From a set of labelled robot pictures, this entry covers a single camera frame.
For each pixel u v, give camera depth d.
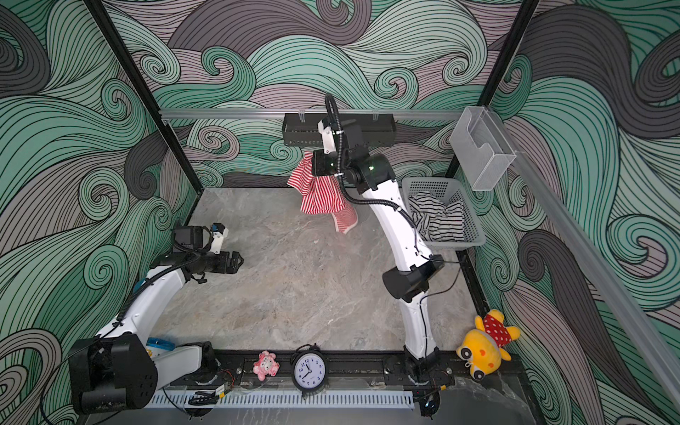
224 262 0.74
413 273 0.48
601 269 0.51
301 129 0.97
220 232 0.76
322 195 0.84
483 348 0.70
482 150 0.79
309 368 0.71
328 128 0.62
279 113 0.94
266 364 0.71
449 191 1.13
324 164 0.63
